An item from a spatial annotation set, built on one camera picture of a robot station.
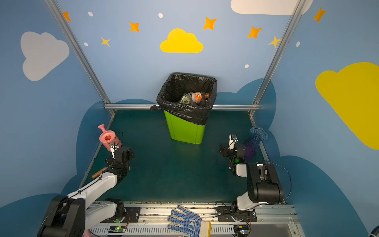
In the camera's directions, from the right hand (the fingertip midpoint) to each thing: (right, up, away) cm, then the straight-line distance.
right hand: (229, 142), depth 95 cm
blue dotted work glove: (-24, -38, -24) cm, 51 cm away
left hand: (-66, -5, -8) cm, 67 cm away
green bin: (-31, +8, 0) cm, 32 cm away
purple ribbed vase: (+11, -1, -9) cm, 14 cm away
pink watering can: (-80, +4, -1) cm, 80 cm away
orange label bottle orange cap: (-20, +29, -4) cm, 36 cm away
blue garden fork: (-81, -18, -9) cm, 83 cm away
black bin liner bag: (-38, +29, -7) cm, 49 cm away
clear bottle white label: (-28, +29, +1) cm, 41 cm away
